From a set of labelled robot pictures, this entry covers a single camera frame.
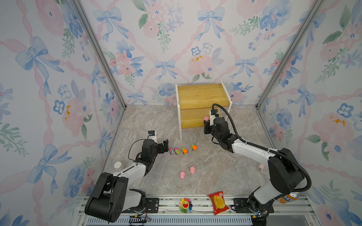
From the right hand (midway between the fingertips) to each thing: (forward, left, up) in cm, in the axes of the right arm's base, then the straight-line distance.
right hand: (205, 119), depth 88 cm
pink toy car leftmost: (-15, +21, -14) cm, 29 cm away
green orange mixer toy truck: (-14, +13, -15) cm, 24 cm away
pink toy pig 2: (-26, +8, -16) cm, 32 cm away
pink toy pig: (0, 0, +1) cm, 1 cm away
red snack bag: (-43, -5, -16) cm, 46 cm away
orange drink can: (-41, -37, -9) cm, 56 cm away
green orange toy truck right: (-11, +7, -15) cm, 20 cm away
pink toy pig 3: (-29, +14, -17) cm, 36 cm away
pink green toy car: (-15, +18, -14) cm, 27 cm away
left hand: (-9, +28, -9) cm, 31 cm away
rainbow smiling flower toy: (-44, +12, -17) cm, 49 cm away
